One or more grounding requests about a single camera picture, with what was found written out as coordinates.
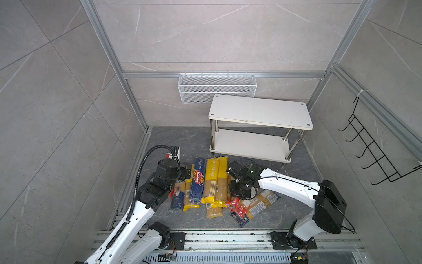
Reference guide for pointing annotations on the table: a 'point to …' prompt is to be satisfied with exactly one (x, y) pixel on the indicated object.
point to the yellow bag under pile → (214, 209)
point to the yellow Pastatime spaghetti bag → (210, 183)
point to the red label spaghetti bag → (235, 204)
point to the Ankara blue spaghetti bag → (178, 198)
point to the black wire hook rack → (375, 165)
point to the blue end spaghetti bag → (257, 204)
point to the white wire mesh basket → (199, 88)
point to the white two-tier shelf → (263, 128)
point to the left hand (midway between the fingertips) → (179, 158)
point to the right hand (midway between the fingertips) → (230, 194)
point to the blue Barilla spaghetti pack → (198, 181)
